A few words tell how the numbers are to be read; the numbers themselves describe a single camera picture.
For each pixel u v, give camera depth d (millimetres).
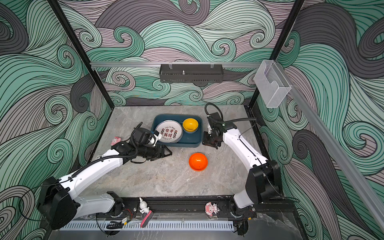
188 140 1031
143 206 716
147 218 673
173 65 925
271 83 791
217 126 591
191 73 949
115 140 951
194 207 745
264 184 413
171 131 1016
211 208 713
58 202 381
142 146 644
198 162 875
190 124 1043
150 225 697
